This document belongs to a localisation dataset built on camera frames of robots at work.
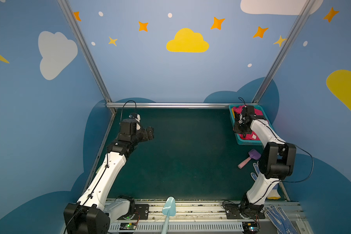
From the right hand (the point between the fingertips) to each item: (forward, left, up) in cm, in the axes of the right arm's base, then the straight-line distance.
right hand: (240, 128), depth 95 cm
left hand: (-14, +57, +12) cm, 60 cm away
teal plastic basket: (+12, +1, -3) cm, 13 cm away
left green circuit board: (-56, +64, -12) cm, 86 cm away
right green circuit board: (-52, +3, -14) cm, 54 cm away
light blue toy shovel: (-48, +44, -12) cm, 66 cm away
